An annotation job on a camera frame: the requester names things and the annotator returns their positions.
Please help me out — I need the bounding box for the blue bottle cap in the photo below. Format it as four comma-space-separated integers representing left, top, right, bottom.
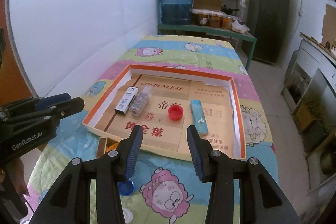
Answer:
117, 180, 135, 196

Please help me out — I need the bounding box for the white Hello Kitty box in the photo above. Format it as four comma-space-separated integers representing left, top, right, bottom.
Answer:
114, 86, 138, 115

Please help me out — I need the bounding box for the light blue floral lighter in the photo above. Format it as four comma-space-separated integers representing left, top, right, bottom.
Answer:
190, 100, 209, 136

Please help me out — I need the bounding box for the clear floral lip gloss box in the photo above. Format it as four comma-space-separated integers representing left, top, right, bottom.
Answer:
129, 86, 153, 117

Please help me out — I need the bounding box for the red bottle cap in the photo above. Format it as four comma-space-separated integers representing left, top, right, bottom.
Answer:
168, 105, 184, 121

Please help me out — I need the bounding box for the white QR code cap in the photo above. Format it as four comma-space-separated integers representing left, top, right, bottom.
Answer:
122, 208, 133, 224

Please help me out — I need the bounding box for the gold rectangular box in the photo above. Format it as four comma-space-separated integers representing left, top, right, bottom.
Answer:
96, 137, 108, 159

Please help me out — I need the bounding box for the light orange bottle cap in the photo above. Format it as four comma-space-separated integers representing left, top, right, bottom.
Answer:
106, 142, 119, 152

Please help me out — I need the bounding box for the orange wooden door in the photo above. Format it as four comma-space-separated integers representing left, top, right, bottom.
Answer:
1, 0, 35, 105

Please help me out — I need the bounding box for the colourful cartoon bed quilt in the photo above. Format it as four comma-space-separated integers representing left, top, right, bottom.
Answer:
26, 35, 278, 223

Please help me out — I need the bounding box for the orange rimmed cardboard tray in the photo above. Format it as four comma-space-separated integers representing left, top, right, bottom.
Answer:
83, 64, 246, 160

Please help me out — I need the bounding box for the white kitchen counter cabinet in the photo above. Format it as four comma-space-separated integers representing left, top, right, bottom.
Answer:
281, 34, 335, 191

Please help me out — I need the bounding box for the green metal table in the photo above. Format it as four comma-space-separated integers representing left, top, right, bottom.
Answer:
157, 23, 257, 71

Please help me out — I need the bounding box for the blue water jug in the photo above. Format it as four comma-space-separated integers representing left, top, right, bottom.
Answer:
160, 0, 193, 26

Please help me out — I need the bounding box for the dark green refrigerator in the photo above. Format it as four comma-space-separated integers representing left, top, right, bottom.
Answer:
247, 0, 290, 64

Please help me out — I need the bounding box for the brown cardboard box on shelf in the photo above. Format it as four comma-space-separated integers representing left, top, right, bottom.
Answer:
193, 0, 223, 11

